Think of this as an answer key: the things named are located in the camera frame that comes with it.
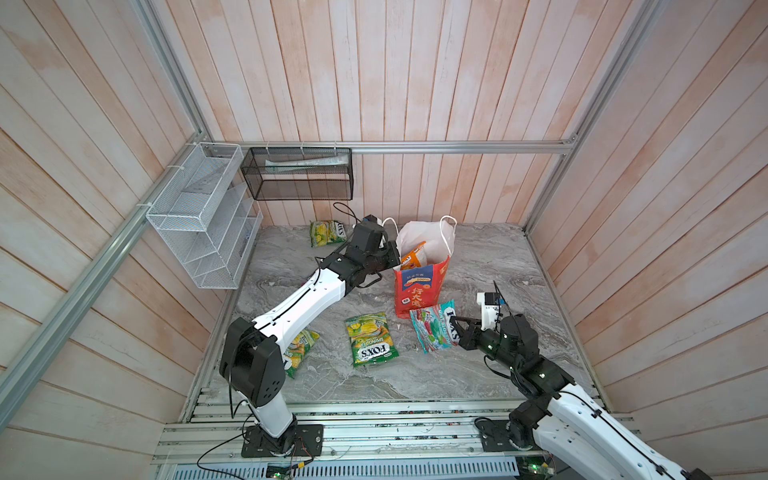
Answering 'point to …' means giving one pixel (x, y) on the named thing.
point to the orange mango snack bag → (411, 260)
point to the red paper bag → (420, 275)
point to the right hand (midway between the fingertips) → (450, 318)
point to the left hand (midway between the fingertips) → (401, 257)
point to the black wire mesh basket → (299, 173)
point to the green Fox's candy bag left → (299, 348)
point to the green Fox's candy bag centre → (371, 339)
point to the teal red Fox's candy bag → (433, 326)
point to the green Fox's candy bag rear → (325, 232)
